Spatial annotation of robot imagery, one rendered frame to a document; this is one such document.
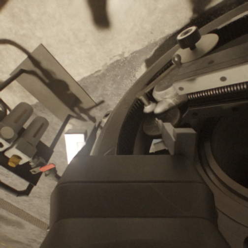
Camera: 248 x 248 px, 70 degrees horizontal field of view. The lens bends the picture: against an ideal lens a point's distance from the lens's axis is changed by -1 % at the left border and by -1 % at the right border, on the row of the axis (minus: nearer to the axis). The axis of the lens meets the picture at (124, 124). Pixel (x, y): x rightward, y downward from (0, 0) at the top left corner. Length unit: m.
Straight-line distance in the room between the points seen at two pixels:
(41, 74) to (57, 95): 0.14
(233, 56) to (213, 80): 0.05
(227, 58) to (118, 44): 0.61
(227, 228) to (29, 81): 1.09
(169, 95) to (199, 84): 0.08
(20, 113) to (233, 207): 0.79
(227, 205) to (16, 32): 1.04
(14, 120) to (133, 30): 0.63
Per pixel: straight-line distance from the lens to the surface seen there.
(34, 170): 0.85
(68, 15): 0.93
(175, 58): 0.44
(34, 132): 0.87
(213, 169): 0.39
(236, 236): 0.34
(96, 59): 0.95
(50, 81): 1.09
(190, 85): 0.36
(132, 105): 0.44
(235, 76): 0.34
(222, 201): 0.36
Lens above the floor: 0.85
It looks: 48 degrees down
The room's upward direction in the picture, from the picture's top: 170 degrees counter-clockwise
